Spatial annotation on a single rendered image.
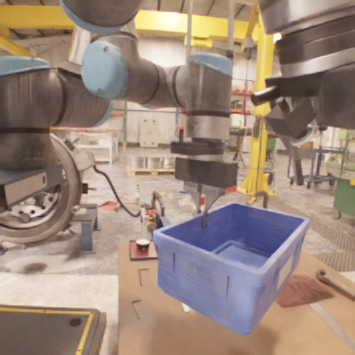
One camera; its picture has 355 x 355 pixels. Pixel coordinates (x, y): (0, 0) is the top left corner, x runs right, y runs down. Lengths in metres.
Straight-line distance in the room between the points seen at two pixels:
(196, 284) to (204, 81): 0.35
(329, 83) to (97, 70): 0.34
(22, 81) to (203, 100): 0.43
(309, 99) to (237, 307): 0.28
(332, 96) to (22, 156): 0.60
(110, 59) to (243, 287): 0.39
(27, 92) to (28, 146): 0.13
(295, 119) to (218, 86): 0.27
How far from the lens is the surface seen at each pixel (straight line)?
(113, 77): 0.43
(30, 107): 0.67
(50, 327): 0.96
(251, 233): 0.65
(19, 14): 14.53
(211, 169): 0.48
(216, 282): 0.38
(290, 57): 0.25
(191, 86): 0.49
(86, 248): 2.09
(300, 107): 0.24
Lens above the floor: 0.94
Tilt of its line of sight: 10 degrees down
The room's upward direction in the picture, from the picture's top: 3 degrees clockwise
